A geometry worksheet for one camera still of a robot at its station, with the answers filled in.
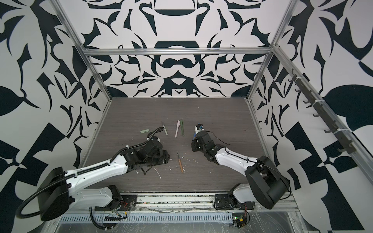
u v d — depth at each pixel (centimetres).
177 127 102
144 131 99
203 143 67
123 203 73
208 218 71
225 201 74
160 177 83
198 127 79
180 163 87
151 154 62
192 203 76
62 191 40
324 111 55
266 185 43
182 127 102
